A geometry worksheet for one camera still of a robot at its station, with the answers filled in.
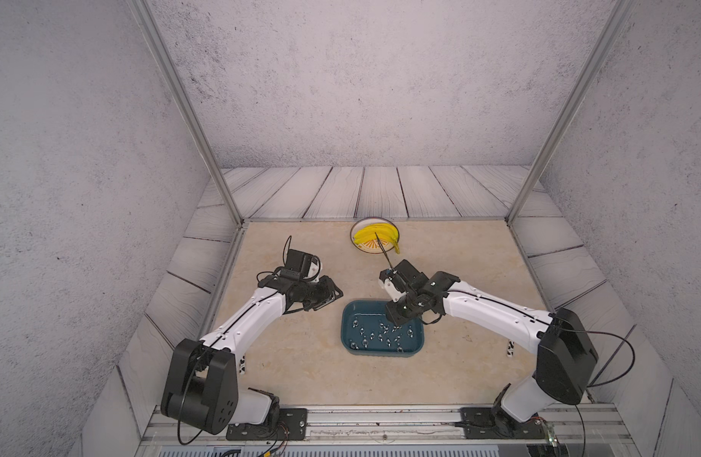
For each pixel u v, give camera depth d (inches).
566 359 16.8
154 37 28.9
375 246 43.8
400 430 28.6
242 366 32.5
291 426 28.7
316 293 30.2
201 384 16.7
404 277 25.5
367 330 35.1
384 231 43.8
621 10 27.5
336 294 31.1
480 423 28.7
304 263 27.1
